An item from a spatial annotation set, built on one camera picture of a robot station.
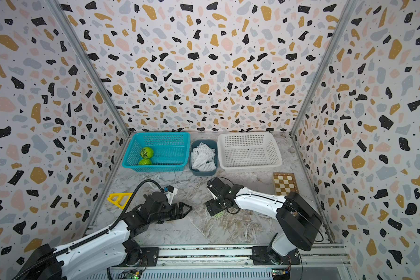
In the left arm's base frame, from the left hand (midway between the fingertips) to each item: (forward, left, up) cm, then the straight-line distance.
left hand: (190, 209), depth 80 cm
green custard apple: (+35, +29, -1) cm, 46 cm away
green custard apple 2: (+29, +29, -2) cm, 41 cm away
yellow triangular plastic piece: (+9, +38, -7) cm, 40 cm away
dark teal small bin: (+42, -9, -2) cm, 43 cm away
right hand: (+3, -11, -5) cm, 12 cm away
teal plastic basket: (+42, +21, -9) cm, 48 cm away
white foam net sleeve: (-4, -13, +3) cm, 14 cm away
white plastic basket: (+41, -28, -9) cm, 50 cm away
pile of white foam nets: (+29, -4, +1) cm, 29 cm away
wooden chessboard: (+16, -49, -6) cm, 52 cm away
